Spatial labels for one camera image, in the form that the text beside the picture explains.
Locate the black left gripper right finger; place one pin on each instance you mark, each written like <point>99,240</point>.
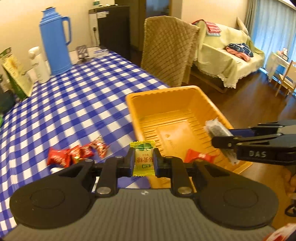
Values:
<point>226,198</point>

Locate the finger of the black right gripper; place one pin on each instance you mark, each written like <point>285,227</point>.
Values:
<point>230,142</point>
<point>242,132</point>

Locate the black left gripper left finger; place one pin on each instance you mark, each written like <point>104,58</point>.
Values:
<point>66,196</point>

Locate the large red snack packet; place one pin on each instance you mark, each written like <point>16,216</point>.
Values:
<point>58,157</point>

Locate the orange plastic basket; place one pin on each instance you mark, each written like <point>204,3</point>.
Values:
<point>175,119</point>

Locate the red white candy packet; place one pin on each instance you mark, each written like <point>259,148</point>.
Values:
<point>100,146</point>

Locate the yellow green candy packet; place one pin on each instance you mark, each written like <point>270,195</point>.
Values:
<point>143,161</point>

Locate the red packet in basket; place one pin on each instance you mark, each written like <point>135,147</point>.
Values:
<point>192,155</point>

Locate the red green snack packet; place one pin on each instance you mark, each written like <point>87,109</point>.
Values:
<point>75,154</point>

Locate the small red snack packet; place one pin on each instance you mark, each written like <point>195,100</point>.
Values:
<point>86,152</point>

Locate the small wooden chair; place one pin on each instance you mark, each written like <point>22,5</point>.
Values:
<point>287,80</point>

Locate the sofa with cream cover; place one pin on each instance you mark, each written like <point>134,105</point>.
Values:
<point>213,60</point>

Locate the clothes pile on sofa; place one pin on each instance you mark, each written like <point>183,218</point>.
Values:
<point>240,50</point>

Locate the blue white checkered tablecloth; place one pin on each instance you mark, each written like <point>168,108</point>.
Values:
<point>71,109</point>

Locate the quilted beige chair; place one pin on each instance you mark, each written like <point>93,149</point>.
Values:
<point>169,50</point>

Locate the red checkered cloth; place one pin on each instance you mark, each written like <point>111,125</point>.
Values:
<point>212,29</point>

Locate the green cream snack bag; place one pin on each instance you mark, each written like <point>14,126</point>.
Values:
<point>20,81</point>

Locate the white bottle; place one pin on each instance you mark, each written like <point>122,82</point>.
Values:
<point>39,65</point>

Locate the metal phone stand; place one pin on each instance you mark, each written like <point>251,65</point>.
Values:
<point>83,55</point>

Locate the blue thermos jug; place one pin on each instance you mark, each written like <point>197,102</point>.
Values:
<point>56,36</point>

